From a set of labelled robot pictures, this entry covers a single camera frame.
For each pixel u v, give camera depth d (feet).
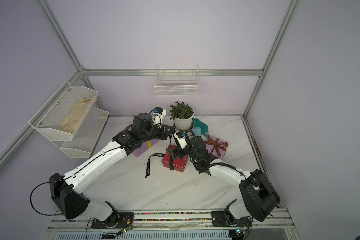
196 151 2.05
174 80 3.51
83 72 3.02
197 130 3.76
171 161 2.75
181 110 3.23
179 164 2.81
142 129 1.84
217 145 3.06
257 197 1.41
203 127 3.75
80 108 2.71
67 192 1.28
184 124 3.39
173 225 2.40
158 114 2.09
